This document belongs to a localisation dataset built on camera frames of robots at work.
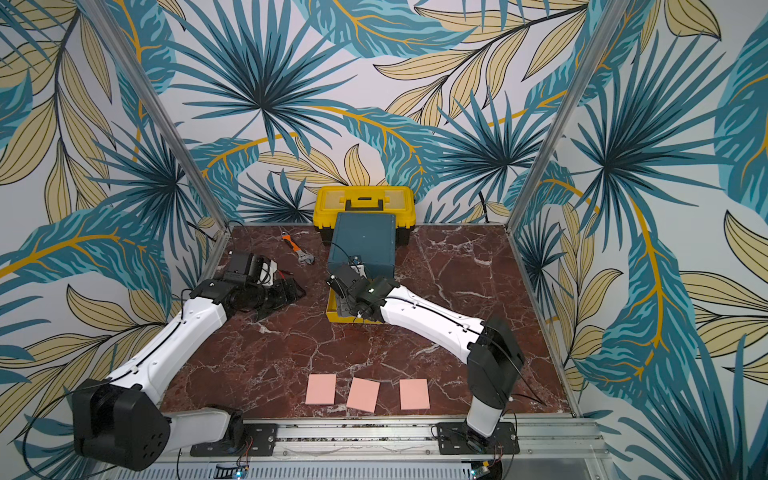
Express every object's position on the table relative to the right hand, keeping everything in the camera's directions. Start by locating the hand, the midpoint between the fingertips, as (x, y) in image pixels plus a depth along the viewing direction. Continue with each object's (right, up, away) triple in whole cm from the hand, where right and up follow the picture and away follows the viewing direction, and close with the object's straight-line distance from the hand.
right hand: (354, 298), depth 82 cm
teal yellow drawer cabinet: (+4, +17, +4) cm, 18 cm away
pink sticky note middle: (+3, -25, -2) cm, 26 cm away
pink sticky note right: (+16, -26, -1) cm, 30 cm away
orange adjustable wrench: (-22, +11, +28) cm, 37 cm away
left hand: (-16, -1, -1) cm, 16 cm away
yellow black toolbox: (-11, +31, +22) cm, 39 cm away
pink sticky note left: (-9, -24, -1) cm, 26 cm away
